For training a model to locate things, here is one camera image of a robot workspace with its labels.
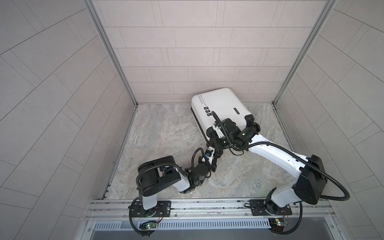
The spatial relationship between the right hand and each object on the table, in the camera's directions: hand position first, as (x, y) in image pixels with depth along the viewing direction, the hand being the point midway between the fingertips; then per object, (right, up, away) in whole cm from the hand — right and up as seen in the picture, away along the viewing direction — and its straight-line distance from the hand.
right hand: (212, 145), depth 79 cm
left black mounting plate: (-24, -29, -8) cm, 39 cm away
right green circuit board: (+31, -33, -12) cm, 47 cm away
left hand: (+4, -4, +3) cm, 7 cm away
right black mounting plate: (+22, -29, -8) cm, 37 cm away
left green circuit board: (-29, -32, -15) cm, 46 cm away
